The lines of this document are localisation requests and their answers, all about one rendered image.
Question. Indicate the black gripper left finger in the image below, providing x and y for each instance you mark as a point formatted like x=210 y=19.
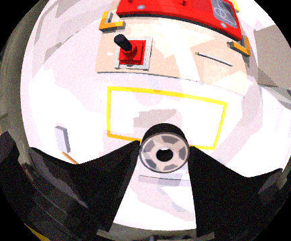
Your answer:
x=98 y=185

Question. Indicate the yellow rectangular outline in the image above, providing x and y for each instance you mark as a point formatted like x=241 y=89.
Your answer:
x=157 y=91

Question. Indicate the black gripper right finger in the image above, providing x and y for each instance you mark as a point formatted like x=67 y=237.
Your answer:
x=218 y=192

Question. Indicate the black and beige wheel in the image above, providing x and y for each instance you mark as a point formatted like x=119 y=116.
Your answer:
x=164 y=135

